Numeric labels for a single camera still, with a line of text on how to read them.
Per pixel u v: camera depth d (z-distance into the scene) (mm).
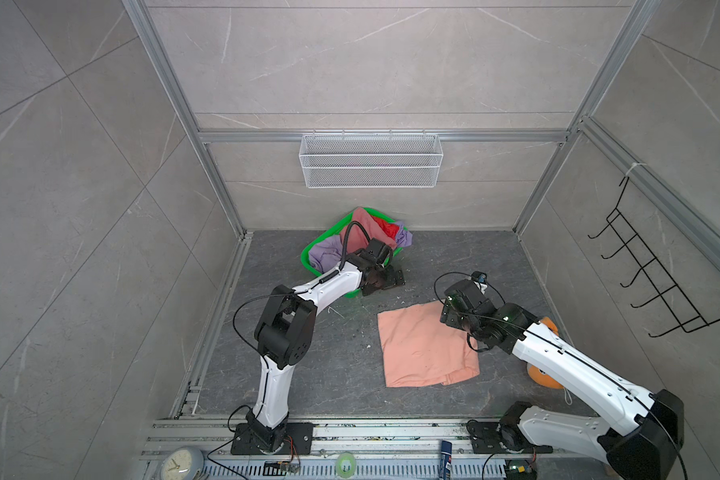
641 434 374
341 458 711
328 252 981
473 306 571
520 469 700
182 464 668
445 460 686
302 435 731
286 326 527
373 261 744
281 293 542
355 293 892
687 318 592
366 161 1007
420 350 871
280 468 709
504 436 656
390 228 1040
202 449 709
